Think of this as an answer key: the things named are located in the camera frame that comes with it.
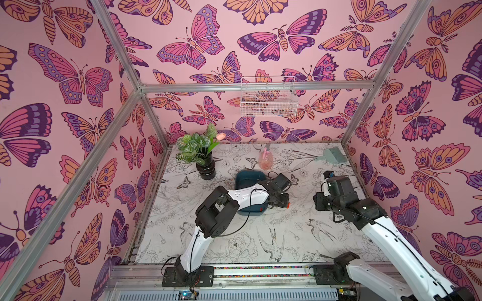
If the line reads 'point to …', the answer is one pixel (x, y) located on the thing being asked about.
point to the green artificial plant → (196, 147)
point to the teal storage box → (250, 192)
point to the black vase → (207, 171)
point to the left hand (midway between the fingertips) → (288, 202)
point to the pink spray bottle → (265, 158)
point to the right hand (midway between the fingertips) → (314, 197)
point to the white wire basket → (268, 96)
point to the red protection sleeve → (289, 204)
